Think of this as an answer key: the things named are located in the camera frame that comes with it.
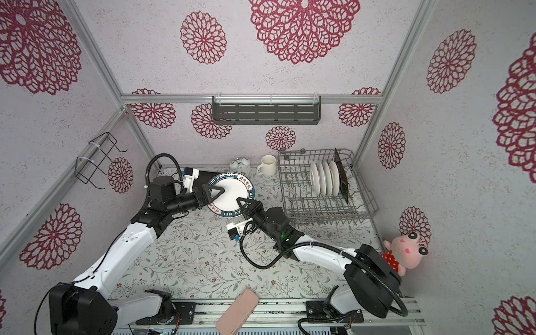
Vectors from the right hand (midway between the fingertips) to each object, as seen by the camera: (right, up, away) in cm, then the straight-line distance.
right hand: (243, 191), depth 73 cm
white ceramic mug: (+9, +13, +40) cm, 43 cm away
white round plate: (-3, +2, +4) cm, 5 cm away
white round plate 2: (+31, +5, +27) cm, 42 cm away
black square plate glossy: (+44, +2, +23) cm, 49 cm away
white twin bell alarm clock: (-5, +12, +35) cm, 37 cm away
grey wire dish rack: (+26, -9, +30) cm, 41 cm away
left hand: (-8, -1, +2) cm, 9 cm away
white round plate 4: (+37, +5, +22) cm, 44 cm away
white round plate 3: (+34, +5, +24) cm, 42 cm away
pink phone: (-2, -43, 0) cm, 43 cm away
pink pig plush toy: (+56, -21, 0) cm, 60 cm away
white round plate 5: (+40, +6, +24) cm, 47 cm away
